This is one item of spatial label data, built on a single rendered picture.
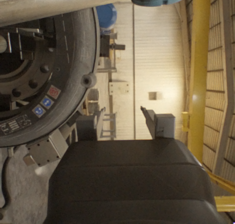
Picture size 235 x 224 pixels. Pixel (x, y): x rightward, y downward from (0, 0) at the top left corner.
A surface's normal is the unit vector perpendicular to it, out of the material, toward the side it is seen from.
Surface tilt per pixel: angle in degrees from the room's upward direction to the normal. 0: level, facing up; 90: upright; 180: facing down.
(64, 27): 90
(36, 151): 90
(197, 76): 90
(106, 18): 90
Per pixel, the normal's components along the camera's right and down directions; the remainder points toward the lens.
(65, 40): 0.00, 0.25
